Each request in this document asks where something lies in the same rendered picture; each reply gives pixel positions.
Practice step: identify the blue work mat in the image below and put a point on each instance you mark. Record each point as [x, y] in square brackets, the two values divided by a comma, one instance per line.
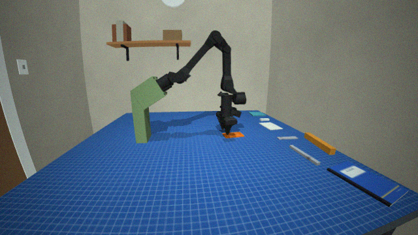
[191, 180]

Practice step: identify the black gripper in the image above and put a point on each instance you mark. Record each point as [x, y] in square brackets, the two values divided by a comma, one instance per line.
[225, 119]

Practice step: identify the white square plate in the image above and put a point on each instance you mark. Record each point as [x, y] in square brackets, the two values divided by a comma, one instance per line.
[270, 126]

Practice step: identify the grey flat bar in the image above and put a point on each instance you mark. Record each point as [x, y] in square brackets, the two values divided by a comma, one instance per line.
[314, 161]

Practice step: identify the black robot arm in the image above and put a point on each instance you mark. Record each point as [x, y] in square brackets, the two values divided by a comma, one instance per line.
[214, 39]

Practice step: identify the blue notebook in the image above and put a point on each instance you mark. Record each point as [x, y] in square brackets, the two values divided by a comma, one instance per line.
[377, 187]

